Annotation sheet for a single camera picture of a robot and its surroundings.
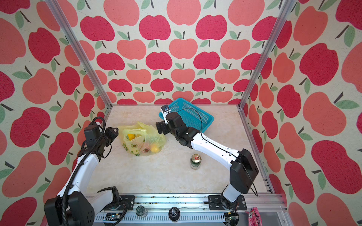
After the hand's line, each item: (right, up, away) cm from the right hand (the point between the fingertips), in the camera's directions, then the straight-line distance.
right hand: (166, 118), depth 79 cm
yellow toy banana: (-24, -12, +11) cm, 29 cm away
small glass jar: (-10, -43, -15) cm, 47 cm away
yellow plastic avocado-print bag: (-16, -13, +4) cm, 21 cm away
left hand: (-29, -7, +4) cm, 30 cm away
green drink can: (+17, -25, -1) cm, 30 cm away
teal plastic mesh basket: (-7, +2, +22) cm, 24 cm away
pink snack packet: (+45, -50, -10) cm, 68 cm away
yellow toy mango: (-8, -20, +10) cm, 24 cm away
